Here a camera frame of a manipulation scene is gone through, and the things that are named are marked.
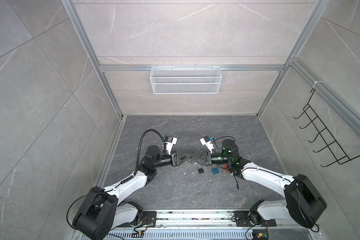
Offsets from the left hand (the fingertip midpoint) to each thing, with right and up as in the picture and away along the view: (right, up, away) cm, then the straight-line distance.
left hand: (188, 154), depth 74 cm
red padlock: (+16, -4, -9) cm, 19 cm away
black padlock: (0, -2, -2) cm, 3 cm away
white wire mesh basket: (-1, +46, +27) cm, 53 cm away
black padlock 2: (+8, -13, +16) cm, 22 cm away
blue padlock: (+17, -13, +16) cm, 26 cm away
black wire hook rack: (+61, +7, -11) cm, 62 cm away
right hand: (+2, -3, -1) cm, 4 cm away
